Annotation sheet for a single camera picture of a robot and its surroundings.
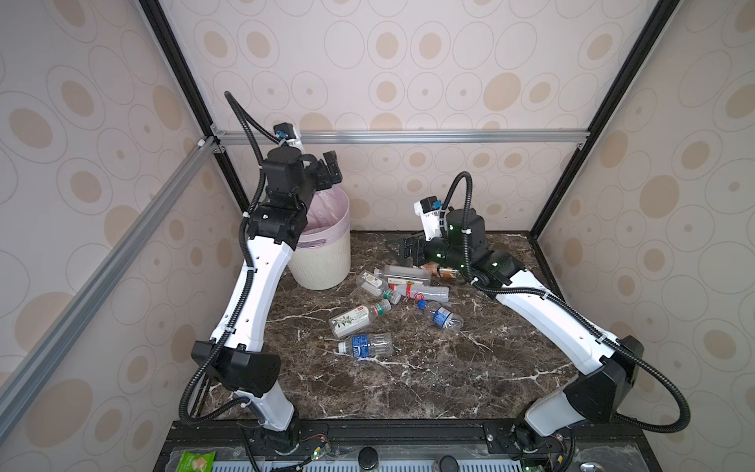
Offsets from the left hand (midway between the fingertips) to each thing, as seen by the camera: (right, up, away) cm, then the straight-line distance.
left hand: (328, 149), depth 65 cm
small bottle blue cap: (+30, -42, +26) cm, 58 cm away
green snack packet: (-32, -72, +4) cm, 79 cm away
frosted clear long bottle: (+21, -30, +41) cm, 55 cm away
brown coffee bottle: (+23, -27, +1) cm, 36 cm away
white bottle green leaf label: (+5, -43, +25) cm, 49 cm away
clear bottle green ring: (+8, -33, +32) cm, 47 cm away
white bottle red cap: (+28, -36, +32) cm, 56 cm away
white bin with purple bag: (-6, -24, +23) cm, 34 cm away
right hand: (+17, -19, +6) cm, 26 cm away
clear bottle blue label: (+9, -49, +19) cm, 54 cm away
